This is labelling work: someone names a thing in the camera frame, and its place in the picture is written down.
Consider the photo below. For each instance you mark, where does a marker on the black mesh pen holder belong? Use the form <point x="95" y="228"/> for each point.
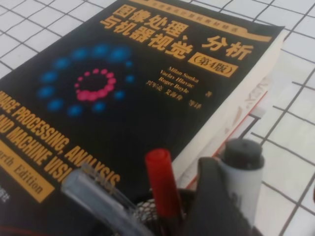
<point x="190" y="225"/>

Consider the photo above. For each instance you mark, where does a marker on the red capped black pen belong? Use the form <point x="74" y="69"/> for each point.
<point x="165" y="191"/>

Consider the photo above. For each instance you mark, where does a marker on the red white book underneath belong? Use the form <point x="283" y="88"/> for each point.
<point x="233" y="120"/>

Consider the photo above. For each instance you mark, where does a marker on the grey transparent gel pen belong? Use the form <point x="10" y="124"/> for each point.
<point x="87" y="188"/>

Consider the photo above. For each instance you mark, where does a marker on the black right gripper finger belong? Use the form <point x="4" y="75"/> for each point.
<point x="216" y="215"/>

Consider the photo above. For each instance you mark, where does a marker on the black image processing textbook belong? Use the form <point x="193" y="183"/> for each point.
<point x="139" y="75"/>

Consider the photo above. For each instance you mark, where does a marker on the white marker black cap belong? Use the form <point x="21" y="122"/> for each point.
<point x="242" y="164"/>

